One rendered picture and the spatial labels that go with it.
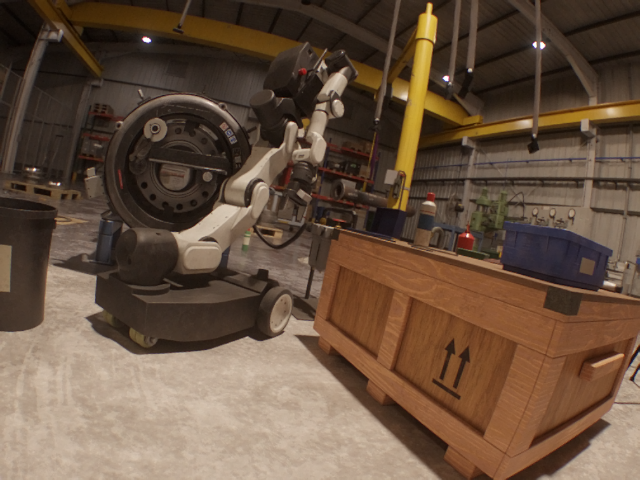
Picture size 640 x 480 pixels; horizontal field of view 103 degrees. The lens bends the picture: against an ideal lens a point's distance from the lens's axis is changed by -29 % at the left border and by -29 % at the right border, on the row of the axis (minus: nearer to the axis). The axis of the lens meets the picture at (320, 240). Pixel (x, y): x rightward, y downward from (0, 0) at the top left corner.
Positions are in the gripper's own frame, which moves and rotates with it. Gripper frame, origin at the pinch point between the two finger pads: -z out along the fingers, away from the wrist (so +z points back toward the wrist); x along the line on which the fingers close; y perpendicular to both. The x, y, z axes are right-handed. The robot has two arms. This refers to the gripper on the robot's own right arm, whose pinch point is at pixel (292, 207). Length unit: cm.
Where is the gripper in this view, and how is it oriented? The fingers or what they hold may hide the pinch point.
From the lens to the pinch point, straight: 138.4
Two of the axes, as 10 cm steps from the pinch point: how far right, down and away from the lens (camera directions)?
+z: 2.5, -9.4, 2.1
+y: -7.8, -0.7, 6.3
